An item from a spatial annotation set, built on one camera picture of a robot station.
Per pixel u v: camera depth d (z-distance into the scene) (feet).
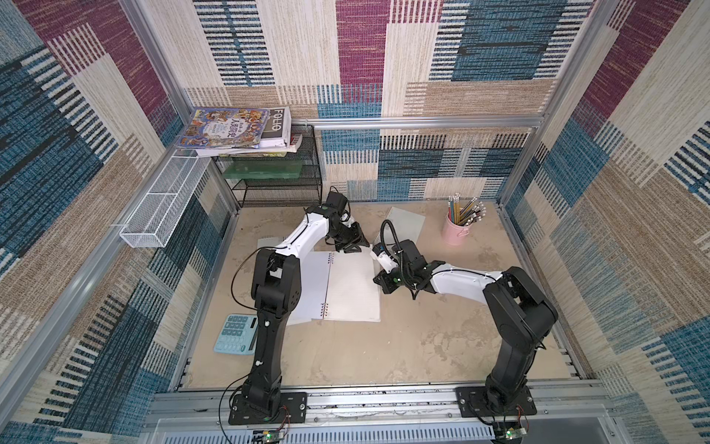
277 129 2.66
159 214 2.39
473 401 2.43
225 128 2.66
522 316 1.60
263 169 3.20
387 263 2.77
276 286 1.94
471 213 3.17
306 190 3.91
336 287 3.15
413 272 2.44
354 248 3.05
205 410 2.45
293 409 2.41
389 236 2.44
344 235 2.79
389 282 2.73
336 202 2.68
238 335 2.77
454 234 3.37
